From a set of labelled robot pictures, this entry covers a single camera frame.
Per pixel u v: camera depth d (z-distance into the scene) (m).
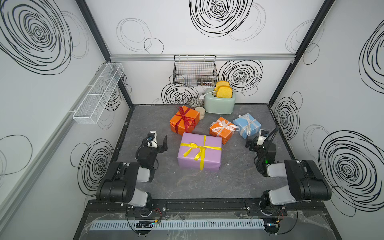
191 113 1.02
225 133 0.95
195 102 1.20
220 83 1.05
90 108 0.72
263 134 0.79
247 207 0.74
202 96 1.07
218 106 1.12
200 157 0.77
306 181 0.45
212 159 0.78
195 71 1.24
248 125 0.97
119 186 0.43
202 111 1.08
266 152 0.68
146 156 0.66
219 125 0.98
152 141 0.73
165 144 0.81
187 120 0.97
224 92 1.02
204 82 0.87
